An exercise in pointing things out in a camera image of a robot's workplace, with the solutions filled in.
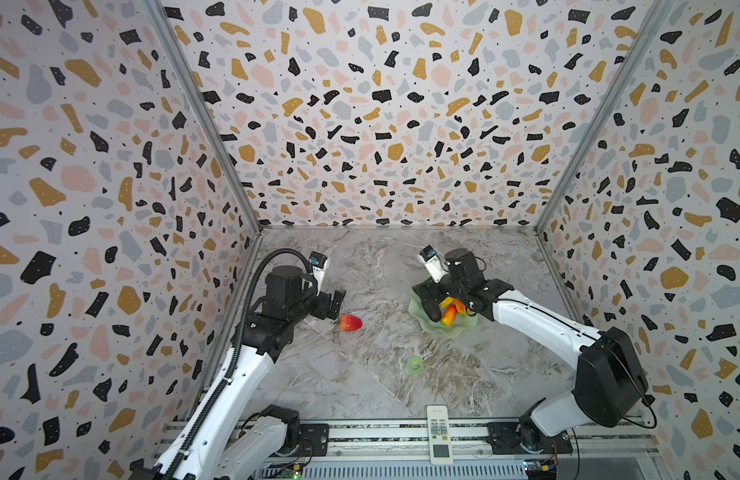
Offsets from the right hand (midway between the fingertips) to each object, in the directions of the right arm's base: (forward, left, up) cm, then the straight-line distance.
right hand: (420, 272), depth 84 cm
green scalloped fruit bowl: (-3, -1, -18) cm, 19 cm away
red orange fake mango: (-4, -10, -15) cm, 19 cm away
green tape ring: (-19, +1, -19) cm, 27 cm away
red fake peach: (-8, +21, -16) cm, 27 cm away
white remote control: (-37, -4, -17) cm, 41 cm away
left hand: (-8, +24, +7) cm, 26 cm away
